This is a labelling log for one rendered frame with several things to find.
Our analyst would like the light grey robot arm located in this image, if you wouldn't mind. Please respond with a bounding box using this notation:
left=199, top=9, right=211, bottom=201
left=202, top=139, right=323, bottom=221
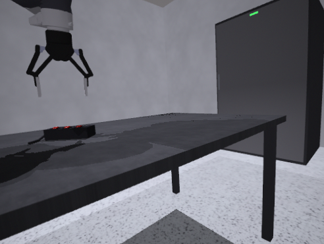
left=11, top=0, right=73, bottom=32

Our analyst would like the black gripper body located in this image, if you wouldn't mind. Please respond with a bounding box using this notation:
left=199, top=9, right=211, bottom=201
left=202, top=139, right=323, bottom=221
left=45, top=29, right=74, bottom=61

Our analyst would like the black power strip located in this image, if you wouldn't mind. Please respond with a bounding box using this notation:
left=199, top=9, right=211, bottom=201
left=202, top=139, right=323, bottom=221
left=28, top=125, right=95, bottom=144

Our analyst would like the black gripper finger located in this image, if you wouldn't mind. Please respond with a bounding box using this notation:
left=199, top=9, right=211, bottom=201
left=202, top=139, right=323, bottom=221
left=63, top=49, right=94, bottom=96
left=26, top=45, right=58, bottom=97

